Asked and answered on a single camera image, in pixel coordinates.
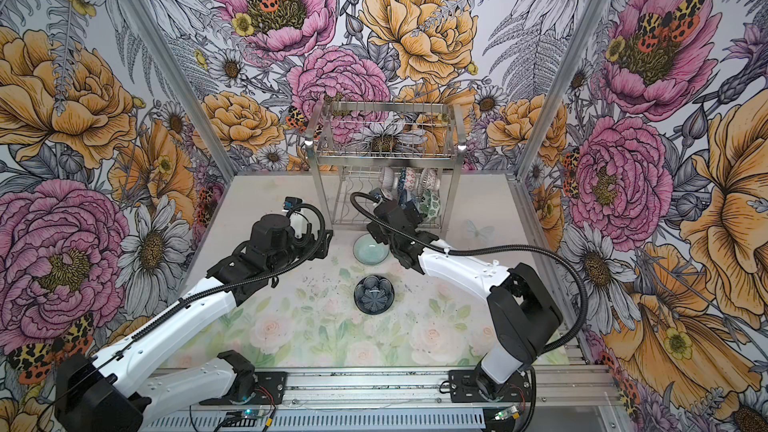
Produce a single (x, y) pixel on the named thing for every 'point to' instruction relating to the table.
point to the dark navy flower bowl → (374, 294)
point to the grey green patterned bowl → (386, 178)
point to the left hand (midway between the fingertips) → (314, 239)
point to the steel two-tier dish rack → (412, 149)
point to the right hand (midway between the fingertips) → (393, 220)
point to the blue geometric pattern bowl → (410, 179)
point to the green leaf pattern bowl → (430, 205)
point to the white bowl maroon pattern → (433, 183)
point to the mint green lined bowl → (370, 252)
